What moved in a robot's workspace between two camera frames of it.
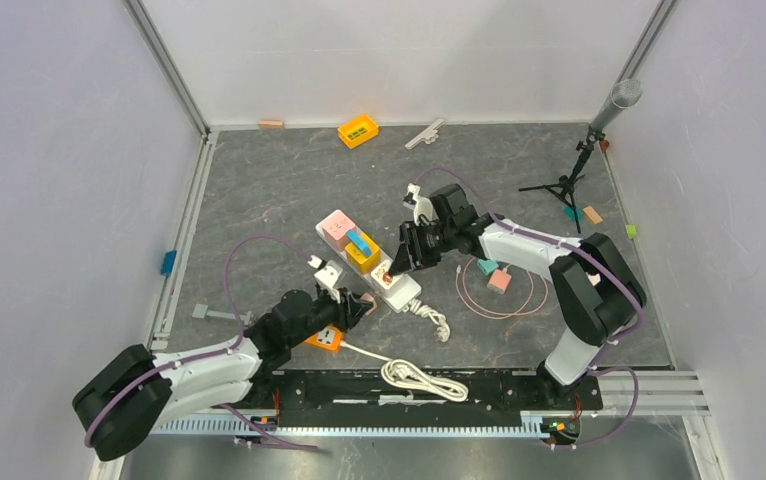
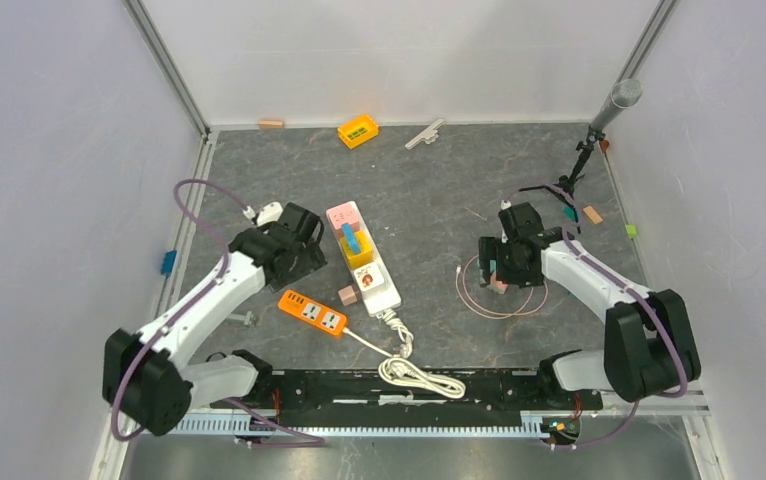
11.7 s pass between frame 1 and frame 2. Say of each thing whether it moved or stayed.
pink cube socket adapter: moved
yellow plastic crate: stayed
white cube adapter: moved
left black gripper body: moved
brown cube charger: moved
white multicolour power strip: moved
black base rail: stayed
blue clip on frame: stayed
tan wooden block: stayed
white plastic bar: stayed
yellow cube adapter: stayed
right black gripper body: moved
